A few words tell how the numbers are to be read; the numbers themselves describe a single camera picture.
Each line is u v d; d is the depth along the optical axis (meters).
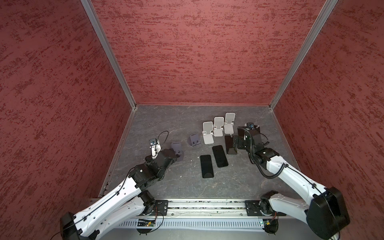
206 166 0.90
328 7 0.71
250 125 0.73
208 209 0.76
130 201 0.60
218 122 1.00
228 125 1.05
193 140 0.96
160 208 0.74
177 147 0.92
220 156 0.93
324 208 0.39
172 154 0.56
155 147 0.64
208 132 0.97
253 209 0.74
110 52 0.88
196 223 0.71
